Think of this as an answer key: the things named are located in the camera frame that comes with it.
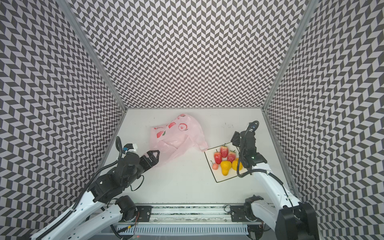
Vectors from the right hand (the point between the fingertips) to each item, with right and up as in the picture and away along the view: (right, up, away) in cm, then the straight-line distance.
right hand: (240, 137), depth 83 cm
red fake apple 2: (-8, -9, +7) cm, 14 cm away
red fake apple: (-12, -12, +6) cm, 18 cm away
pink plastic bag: (-41, -3, +18) cm, 45 cm away
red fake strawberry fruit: (-4, -12, +6) cm, 14 cm away
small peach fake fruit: (-14, -17, +2) cm, 22 cm away
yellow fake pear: (-8, -16, 0) cm, 18 cm away
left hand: (-45, -8, -10) cm, 47 cm away
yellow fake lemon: (-3, -15, 0) cm, 16 cm away
